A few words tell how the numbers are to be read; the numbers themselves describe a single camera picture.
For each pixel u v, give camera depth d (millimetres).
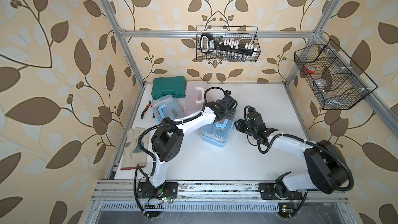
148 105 1048
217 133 935
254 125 697
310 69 806
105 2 787
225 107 680
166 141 494
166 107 934
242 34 911
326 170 428
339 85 726
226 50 857
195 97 961
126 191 759
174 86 1190
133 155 847
